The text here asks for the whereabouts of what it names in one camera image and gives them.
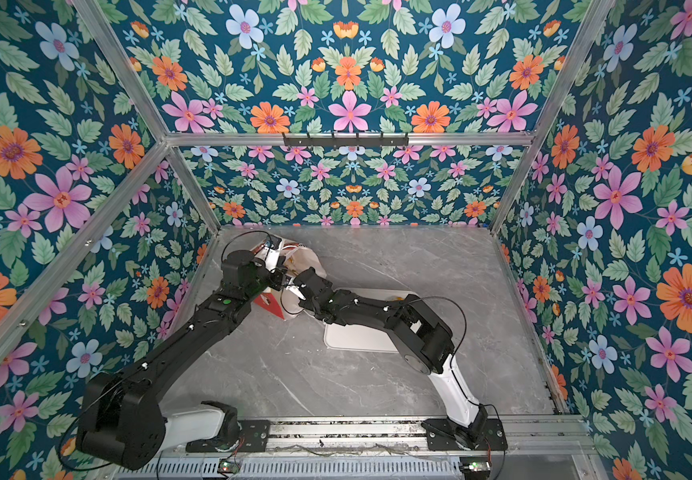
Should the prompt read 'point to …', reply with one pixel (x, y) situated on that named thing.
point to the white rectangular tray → (348, 337)
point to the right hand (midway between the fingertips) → (311, 279)
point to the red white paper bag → (297, 259)
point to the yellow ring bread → (400, 298)
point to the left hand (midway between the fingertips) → (285, 249)
